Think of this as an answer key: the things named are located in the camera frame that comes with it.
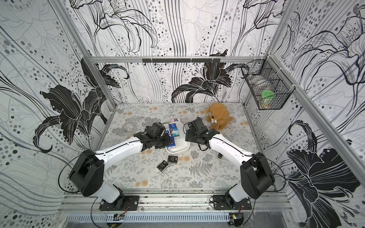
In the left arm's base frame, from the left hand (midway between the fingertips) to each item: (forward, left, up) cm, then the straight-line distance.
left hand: (172, 143), depth 87 cm
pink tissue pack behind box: (+24, -1, -6) cm, 24 cm away
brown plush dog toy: (+17, -29, +8) cm, 34 cm away
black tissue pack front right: (-7, 0, -6) cm, 10 cm away
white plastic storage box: (+3, -5, -6) cm, 9 cm away
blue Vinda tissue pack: (+13, 0, -3) cm, 13 cm away
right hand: (+5, -12, +3) cm, 13 cm away
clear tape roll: (+17, +35, -8) cm, 39 cm away
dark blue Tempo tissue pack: (-3, 0, +2) cm, 4 cm away
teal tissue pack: (+9, -1, -5) cm, 11 cm away
